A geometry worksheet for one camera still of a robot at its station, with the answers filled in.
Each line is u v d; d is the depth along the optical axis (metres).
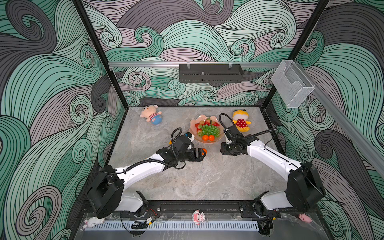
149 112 1.07
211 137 0.96
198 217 0.68
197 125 1.02
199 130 1.01
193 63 0.93
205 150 0.95
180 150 0.63
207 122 1.04
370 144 0.53
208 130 1.01
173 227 0.76
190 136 0.76
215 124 1.04
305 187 0.41
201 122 1.06
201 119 1.07
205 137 0.98
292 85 0.78
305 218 0.69
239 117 1.07
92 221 0.68
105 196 0.41
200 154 0.71
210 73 0.91
